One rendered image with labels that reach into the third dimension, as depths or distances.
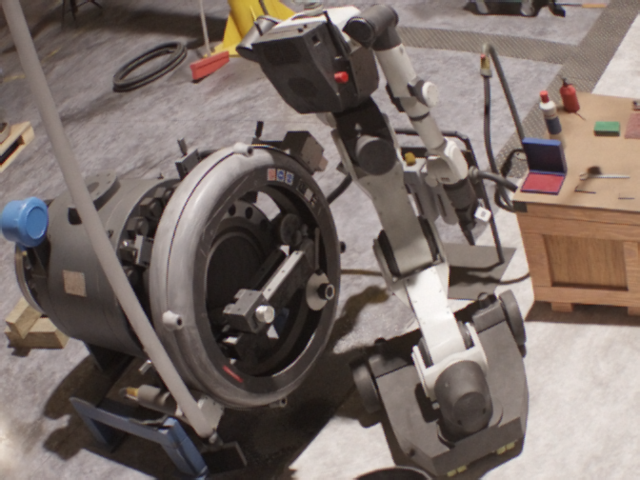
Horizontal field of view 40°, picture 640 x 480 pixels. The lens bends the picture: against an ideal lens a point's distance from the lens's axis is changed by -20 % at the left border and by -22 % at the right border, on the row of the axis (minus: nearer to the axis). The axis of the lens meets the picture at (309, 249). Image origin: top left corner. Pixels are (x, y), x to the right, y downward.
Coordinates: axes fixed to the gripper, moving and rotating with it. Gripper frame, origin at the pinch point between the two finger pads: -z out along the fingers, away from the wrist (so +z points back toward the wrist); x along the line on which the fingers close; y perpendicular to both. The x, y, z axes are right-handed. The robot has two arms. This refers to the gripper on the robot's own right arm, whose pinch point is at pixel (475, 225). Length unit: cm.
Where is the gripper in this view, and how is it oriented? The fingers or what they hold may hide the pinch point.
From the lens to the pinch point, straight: 320.9
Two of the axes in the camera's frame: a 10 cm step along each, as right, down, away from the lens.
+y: -7.6, -0.2, 6.5
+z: -4.5, -7.1, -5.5
